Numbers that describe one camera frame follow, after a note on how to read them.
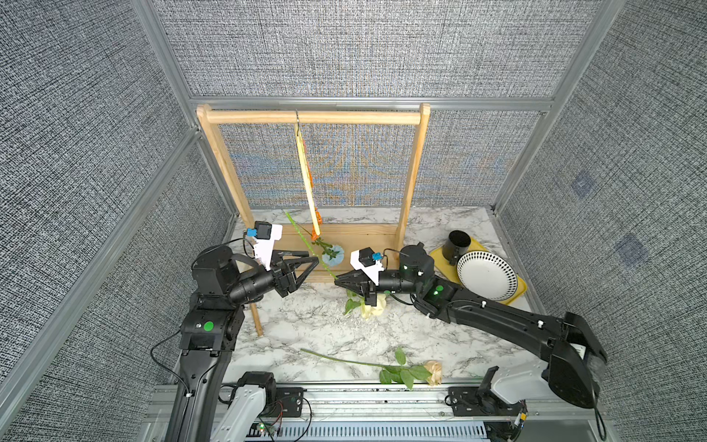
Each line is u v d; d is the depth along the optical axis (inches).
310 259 24.5
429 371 29.3
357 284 24.2
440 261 41.4
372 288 23.5
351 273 24.9
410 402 29.5
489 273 38.7
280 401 28.8
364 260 21.9
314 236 27.4
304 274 22.2
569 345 16.1
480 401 25.6
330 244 31.5
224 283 17.8
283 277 20.3
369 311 28.7
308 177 25.3
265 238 20.1
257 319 34.6
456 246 38.4
